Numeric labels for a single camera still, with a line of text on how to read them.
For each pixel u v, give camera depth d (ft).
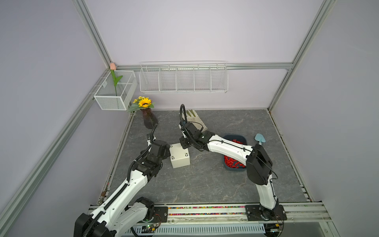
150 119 3.65
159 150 1.93
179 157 2.67
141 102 2.99
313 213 2.48
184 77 3.24
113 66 2.93
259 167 1.64
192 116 3.80
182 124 2.27
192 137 2.18
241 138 3.17
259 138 3.34
